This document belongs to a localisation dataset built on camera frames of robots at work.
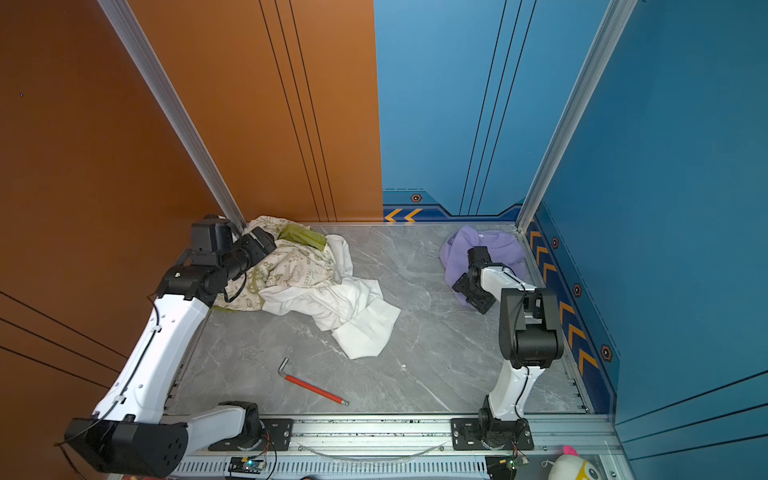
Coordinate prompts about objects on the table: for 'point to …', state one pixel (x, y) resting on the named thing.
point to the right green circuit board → (501, 467)
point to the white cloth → (352, 309)
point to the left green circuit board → (245, 465)
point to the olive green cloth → (302, 235)
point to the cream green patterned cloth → (288, 265)
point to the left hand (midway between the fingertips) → (262, 240)
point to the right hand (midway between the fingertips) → (464, 295)
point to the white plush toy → (571, 466)
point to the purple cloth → (504, 249)
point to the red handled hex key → (297, 381)
